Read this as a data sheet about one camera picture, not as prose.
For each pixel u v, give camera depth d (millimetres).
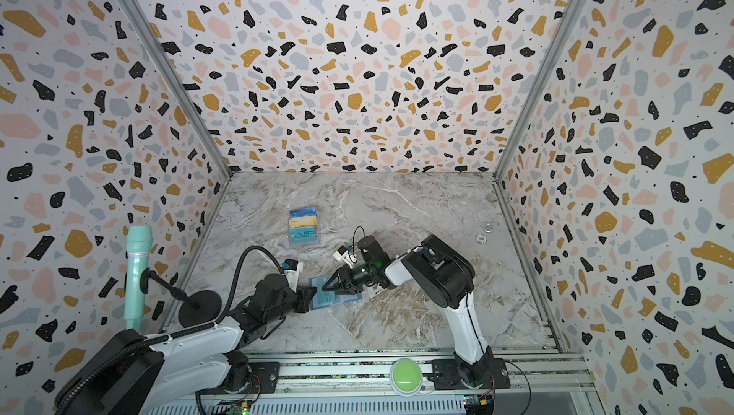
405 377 733
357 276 835
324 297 863
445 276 548
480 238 1032
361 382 734
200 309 841
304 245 1002
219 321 573
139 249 615
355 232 877
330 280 854
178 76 904
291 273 794
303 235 993
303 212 1009
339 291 825
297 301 767
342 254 895
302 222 1008
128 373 409
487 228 1039
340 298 863
